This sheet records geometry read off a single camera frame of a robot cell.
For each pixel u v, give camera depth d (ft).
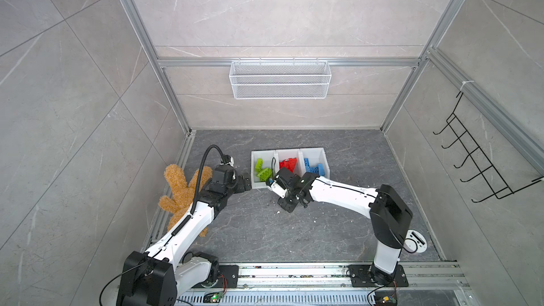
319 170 3.21
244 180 2.50
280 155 3.35
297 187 2.08
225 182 2.12
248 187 2.50
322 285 2.39
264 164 3.44
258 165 3.31
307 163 3.38
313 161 3.50
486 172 2.11
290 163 3.28
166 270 1.32
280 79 3.31
